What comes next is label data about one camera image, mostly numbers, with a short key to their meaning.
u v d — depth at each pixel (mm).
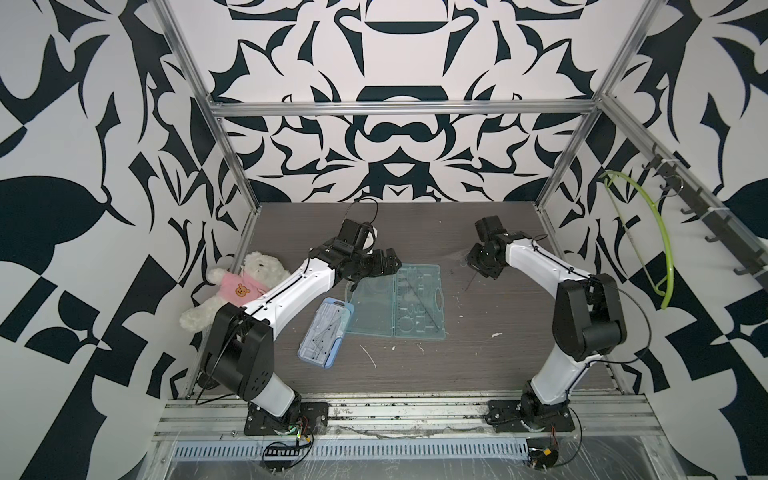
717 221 586
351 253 659
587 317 483
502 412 743
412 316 913
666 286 670
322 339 850
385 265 756
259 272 892
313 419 741
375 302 942
